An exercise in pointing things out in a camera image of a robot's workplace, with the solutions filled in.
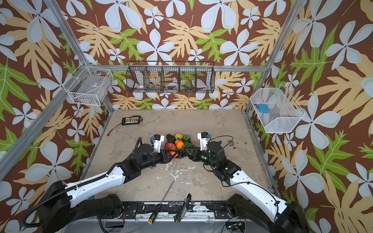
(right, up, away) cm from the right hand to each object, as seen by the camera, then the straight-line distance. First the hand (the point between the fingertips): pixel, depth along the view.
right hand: (184, 149), depth 73 cm
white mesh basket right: (+55, +21, +11) cm, 60 cm away
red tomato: (-9, -1, +18) cm, 20 cm away
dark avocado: (-9, +4, +22) cm, 24 cm away
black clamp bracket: (-1, -31, 0) cm, 31 cm away
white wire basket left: (-58, +36, +13) cm, 69 cm away
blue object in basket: (+48, +23, +13) cm, 54 cm away
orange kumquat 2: (-6, -2, 0) cm, 6 cm away
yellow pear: (-4, +5, +25) cm, 25 cm away
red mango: (-5, +1, +20) cm, 21 cm away
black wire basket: (-10, +45, +23) cm, 52 cm away
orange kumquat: (-3, +2, +3) cm, 5 cm away
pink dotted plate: (-8, -2, +1) cm, 8 cm away
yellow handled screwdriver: (-15, -32, 0) cm, 36 cm away
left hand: (-4, -1, +2) cm, 5 cm away
